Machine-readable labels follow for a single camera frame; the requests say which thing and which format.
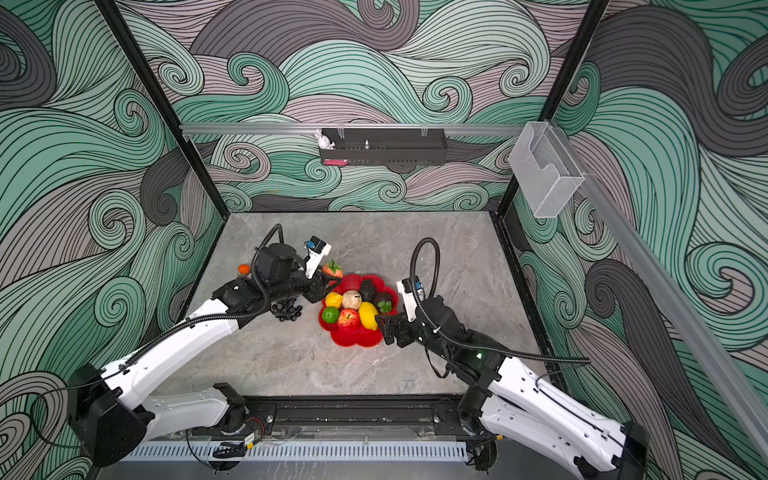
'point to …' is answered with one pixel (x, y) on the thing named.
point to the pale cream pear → (351, 299)
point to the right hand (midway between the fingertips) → (387, 315)
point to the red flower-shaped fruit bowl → (342, 336)
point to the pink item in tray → (337, 162)
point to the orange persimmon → (244, 269)
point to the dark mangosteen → (384, 303)
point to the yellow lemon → (368, 312)
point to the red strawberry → (333, 268)
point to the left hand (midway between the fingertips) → (333, 271)
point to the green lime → (330, 314)
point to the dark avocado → (367, 290)
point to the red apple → (348, 317)
